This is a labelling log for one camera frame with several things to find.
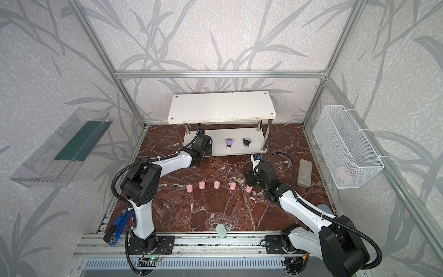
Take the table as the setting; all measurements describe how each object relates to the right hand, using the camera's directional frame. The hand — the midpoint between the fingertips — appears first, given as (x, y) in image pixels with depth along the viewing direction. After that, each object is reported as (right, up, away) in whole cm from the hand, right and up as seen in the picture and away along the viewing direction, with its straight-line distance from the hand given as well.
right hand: (248, 169), depth 86 cm
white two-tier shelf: (-4, +27, +37) cm, 46 cm away
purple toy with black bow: (-10, +13, +13) cm, 21 cm away
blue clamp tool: (-60, -26, -11) cm, 66 cm away
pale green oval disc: (-13, -26, -10) cm, 31 cm away
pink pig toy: (+1, -11, +3) cm, 11 cm away
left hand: (-23, +12, +13) cm, 29 cm away
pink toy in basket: (+40, +1, -12) cm, 41 cm away
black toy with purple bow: (0, +13, +13) cm, 18 cm away
